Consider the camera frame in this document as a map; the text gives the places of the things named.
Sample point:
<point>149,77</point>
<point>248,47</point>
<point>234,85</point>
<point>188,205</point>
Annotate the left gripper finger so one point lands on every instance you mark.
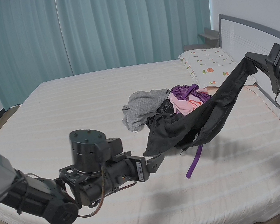
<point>153,164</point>

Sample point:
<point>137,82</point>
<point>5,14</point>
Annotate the pile of clothes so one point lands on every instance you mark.
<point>185,101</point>

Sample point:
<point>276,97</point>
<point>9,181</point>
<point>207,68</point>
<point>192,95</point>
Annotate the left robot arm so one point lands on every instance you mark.
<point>40,195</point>

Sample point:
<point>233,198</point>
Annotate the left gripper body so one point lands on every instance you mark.
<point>123,171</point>

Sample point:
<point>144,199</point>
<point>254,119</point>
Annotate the grey garment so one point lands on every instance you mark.
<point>141,106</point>

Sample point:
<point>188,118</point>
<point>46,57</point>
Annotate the bed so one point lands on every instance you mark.
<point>77,113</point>

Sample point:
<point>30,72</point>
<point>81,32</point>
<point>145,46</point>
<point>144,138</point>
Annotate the grey bedside table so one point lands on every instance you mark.
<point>204,39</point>

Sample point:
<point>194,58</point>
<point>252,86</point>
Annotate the black garment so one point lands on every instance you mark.
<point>209,116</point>

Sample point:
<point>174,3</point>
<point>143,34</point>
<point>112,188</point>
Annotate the blue-green curtain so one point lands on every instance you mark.
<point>25,48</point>
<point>136,20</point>

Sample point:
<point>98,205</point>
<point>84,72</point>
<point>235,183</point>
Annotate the white printed pillow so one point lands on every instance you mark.
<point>208,63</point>

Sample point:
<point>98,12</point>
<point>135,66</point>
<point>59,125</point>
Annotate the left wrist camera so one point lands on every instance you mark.
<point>115,146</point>

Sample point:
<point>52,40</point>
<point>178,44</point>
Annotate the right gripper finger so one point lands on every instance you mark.
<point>262,67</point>
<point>258,57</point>

